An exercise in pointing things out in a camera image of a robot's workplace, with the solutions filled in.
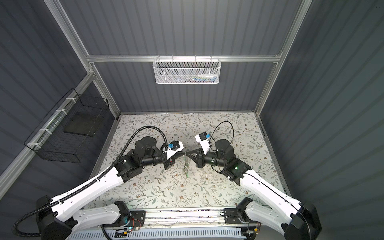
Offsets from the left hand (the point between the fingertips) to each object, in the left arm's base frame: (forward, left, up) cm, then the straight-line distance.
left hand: (184, 151), depth 69 cm
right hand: (-2, -2, -1) cm, 3 cm away
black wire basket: (+12, +57, +2) cm, 58 cm away
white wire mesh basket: (+69, -3, +2) cm, 69 cm away
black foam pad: (+18, +51, +2) cm, 55 cm away
